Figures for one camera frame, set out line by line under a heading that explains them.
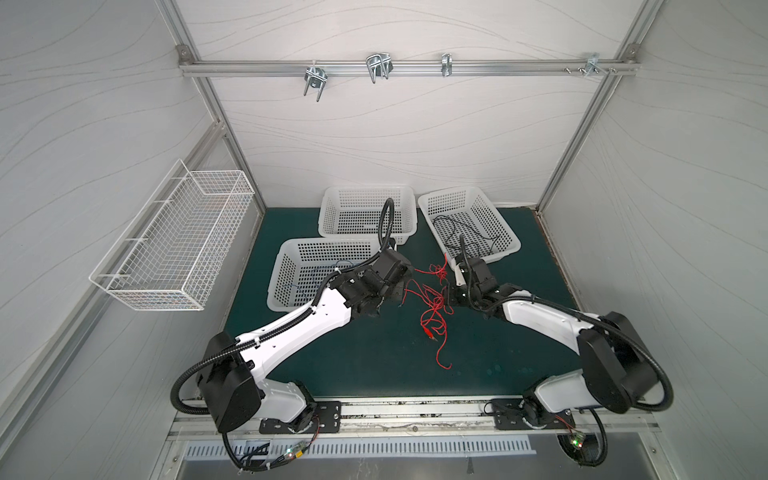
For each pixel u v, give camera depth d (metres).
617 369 0.44
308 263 1.02
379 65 0.77
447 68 0.78
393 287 0.58
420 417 0.75
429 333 0.85
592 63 0.77
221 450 0.69
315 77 0.79
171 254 0.69
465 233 1.13
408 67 0.81
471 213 1.18
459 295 0.79
